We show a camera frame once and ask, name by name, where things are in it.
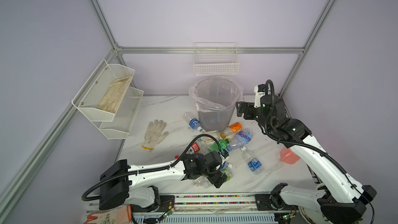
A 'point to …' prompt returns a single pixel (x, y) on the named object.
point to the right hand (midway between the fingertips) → (243, 102)
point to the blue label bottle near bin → (194, 123)
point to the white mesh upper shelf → (99, 98)
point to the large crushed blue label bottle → (243, 137)
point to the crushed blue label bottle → (223, 152)
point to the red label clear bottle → (196, 148)
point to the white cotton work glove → (154, 134)
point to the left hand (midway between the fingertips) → (218, 173)
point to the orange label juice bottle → (231, 129)
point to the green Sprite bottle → (223, 143)
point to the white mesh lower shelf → (124, 117)
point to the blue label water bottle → (254, 164)
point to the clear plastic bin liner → (215, 93)
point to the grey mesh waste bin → (215, 121)
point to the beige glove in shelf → (117, 88)
